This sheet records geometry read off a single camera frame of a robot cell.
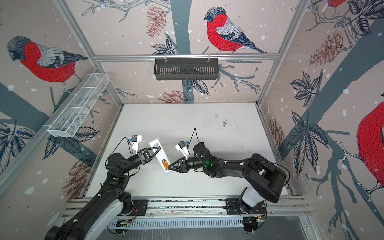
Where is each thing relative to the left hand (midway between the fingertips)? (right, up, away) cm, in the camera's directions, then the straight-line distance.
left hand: (158, 151), depth 70 cm
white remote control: (0, -2, +1) cm, 3 cm away
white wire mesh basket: (-44, +15, +1) cm, 47 cm away
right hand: (+5, -10, +3) cm, 11 cm away
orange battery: (+3, -7, +2) cm, 8 cm away
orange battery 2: (+5, -10, +1) cm, 11 cm away
